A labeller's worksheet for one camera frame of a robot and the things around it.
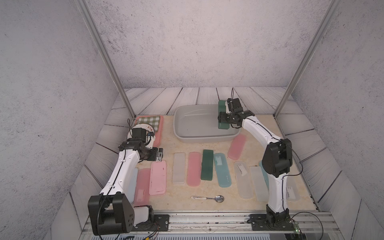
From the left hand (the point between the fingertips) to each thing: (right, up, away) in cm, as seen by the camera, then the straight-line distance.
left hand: (155, 154), depth 83 cm
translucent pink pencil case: (+50, +2, +19) cm, 53 cm away
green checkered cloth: (-11, +20, +34) cm, 41 cm away
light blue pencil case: (-13, -17, 0) cm, 21 cm away
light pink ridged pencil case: (+1, -17, 0) cm, 17 cm away
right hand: (+39, +22, +12) cm, 47 cm away
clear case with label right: (+75, -19, -1) cm, 78 cm away
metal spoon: (+34, -23, -4) cm, 41 cm away
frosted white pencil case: (+12, -12, +7) cm, 18 cm away
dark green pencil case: (+39, +27, +14) cm, 49 cm away
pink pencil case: (+21, -10, +7) cm, 24 cm away
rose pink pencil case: (-7, -19, -1) cm, 21 cm away
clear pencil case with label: (+50, -15, +3) cm, 52 cm away
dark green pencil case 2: (+29, -9, +11) cm, 32 cm away
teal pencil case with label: (+38, -11, +8) cm, 41 cm away
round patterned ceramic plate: (-1, +11, -6) cm, 13 cm away
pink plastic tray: (-5, +5, +23) cm, 24 cm away
